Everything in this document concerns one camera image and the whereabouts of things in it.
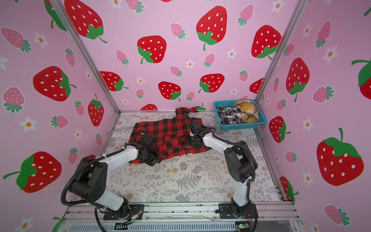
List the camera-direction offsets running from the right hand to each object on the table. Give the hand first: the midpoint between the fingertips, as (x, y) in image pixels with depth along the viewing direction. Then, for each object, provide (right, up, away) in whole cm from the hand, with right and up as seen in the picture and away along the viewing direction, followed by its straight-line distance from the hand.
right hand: (185, 142), depth 94 cm
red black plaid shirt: (-12, +4, +9) cm, 16 cm away
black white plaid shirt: (+33, +19, +13) cm, 40 cm away
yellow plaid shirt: (+48, +22, +14) cm, 54 cm away
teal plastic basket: (+41, +11, +10) cm, 44 cm away
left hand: (-14, -9, -3) cm, 17 cm away
